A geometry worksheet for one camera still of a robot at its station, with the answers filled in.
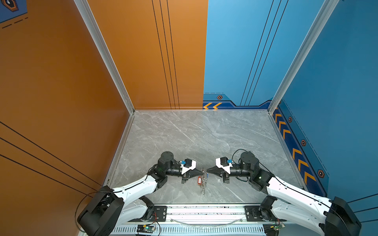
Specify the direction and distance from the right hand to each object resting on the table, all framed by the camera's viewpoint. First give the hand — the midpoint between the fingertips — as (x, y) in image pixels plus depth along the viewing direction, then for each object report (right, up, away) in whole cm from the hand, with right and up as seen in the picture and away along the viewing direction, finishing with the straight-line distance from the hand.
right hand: (207, 170), depth 69 cm
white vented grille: (-7, -29, +1) cm, 30 cm away
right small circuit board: (+34, -27, +1) cm, 44 cm away
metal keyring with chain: (0, -8, +15) cm, 17 cm away
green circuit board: (-29, -29, +2) cm, 41 cm away
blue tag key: (0, -2, 0) cm, 2 cm away
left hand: (-2, -2, +3) cm, 4 cm away
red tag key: (-3, -11, +16) cm, 19 cm away
